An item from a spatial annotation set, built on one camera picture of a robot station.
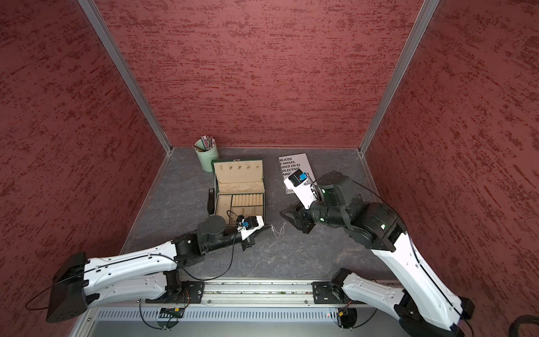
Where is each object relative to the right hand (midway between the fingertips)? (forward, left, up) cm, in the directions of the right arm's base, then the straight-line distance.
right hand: (286, 215), depth 58 cm
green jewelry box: (+27, +20, -25) cm, 42 cm away
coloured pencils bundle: (+50, +37, -17) cm, 65 cm away
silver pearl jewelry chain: (+1, +3, -16) cm, 17 cm away
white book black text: (+45, -5, -30) cm, 54 cm away
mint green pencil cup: (+43, +37, -21) cm, 61 cm away
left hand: (+2, +6, -12) cm, 14 cm away
